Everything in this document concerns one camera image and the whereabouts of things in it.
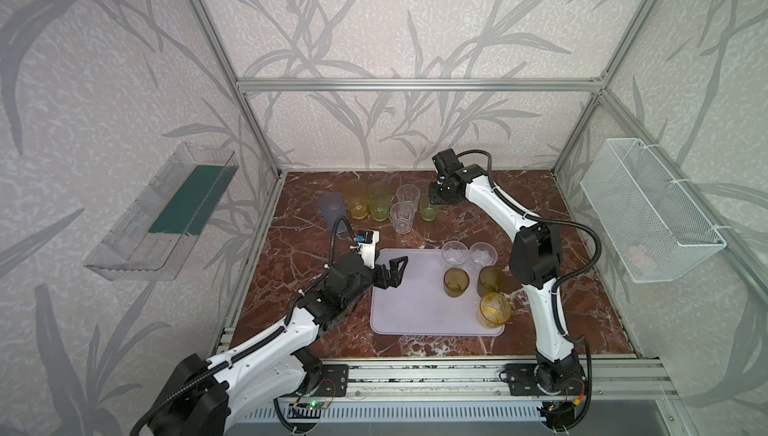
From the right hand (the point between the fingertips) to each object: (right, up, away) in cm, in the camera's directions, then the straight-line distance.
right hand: (435, 188), depth 98 cm
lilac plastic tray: (-6, -35, -11) cm, 37 cm away
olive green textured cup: (+5, -29, -10) cm, 31 cm away
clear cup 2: (+5, -20, -6) cm, 22 cm away
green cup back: (-2, -8, +10) cm, 13 cm away
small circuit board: (-34, -55, -26) cm, 70 cm away
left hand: (-12, -17, -20) cm, 28 cm away
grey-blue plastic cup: (-35, -6, +2) cm, 36 cm away
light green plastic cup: (-19, -3, +8) cm, 21 cm away
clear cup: (-11, -9, +6) cm, 15 cm away
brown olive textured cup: (+16, -28, -10) cm, 34 cm away
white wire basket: (+43, -9, -35) cm, 57 cm away
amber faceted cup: (+16, -35, -14) cm, 41 cm away
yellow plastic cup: (-26, -3, 0) cm, 26 cm away
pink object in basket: (+48, -18, -25) cm, 57 cm away
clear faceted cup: (+14, -21, -6) cm, 26 cm away
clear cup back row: (-9, -2, +10) cm, 13 cm away
